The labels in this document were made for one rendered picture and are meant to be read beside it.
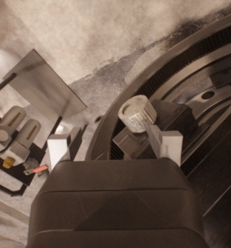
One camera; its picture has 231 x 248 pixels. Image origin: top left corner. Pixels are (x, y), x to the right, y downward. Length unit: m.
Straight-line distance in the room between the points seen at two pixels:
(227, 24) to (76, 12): 0.60
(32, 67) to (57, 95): 0.20
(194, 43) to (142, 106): 0.38
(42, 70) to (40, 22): 0.24
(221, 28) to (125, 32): 0.44
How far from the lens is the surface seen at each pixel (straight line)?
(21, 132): 0.89
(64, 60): 0.99
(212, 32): 0.58
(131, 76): 0.95
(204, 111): 0.52
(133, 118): 0.21
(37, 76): 1.09
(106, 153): 0.37
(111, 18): 0.88
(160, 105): 0.26
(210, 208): 0.21
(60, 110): 1.16
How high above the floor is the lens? 0.86
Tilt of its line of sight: 48 degrees down
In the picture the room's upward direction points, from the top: 171 degrees counter-clockwise
